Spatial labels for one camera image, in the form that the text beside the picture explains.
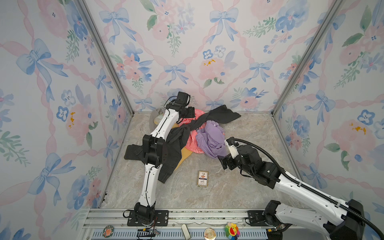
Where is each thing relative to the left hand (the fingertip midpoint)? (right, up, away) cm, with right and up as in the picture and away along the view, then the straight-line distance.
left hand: (190, 111), depth 98 cm
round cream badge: (+10, -60, -28) cm, 67 cm away
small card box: (+7, -40, -13) cm, 43 cm away
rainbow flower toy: (+20, -59, -29) cm, 68 cm away
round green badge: (-38, -59, -28) cm, 76 cm away
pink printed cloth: (+1, -22, -5) cm, 22 cm away
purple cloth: (+13, -18, -4) cm, 23 cm away
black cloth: (-8, -18, -12) cm, 23 cm away
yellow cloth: (-3, -26, -4) cm, 27 cm away
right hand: (+18, -23, -22) cm, 36 cm away
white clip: (-2, -58, -30) cm, 66 cm away
